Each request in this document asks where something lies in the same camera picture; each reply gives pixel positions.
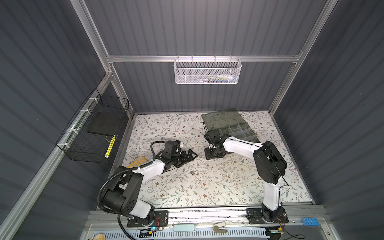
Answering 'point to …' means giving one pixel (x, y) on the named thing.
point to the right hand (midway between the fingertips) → (210, 156)
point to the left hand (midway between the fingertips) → (193, 157)
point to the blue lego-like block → (310, 221)
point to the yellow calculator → (138, 160)
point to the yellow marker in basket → (110, 146)
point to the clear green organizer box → (230, 124)
